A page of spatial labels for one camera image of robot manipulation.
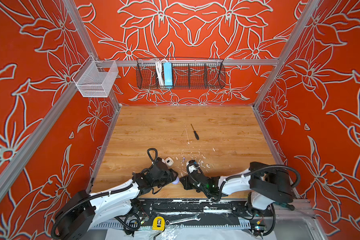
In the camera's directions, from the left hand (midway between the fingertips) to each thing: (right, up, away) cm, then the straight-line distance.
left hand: (176, 177), depth 81 cm
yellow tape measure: (-8, -16, -13) cm, 23 cm away
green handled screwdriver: (+57, -11, -8) cm, 59 cm away
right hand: (0, -2, 0) cm, 2 cm away
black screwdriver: (+13, +23, +22) cm, 34 cm away
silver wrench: (-4, -17, -12) cm, 21 cm away
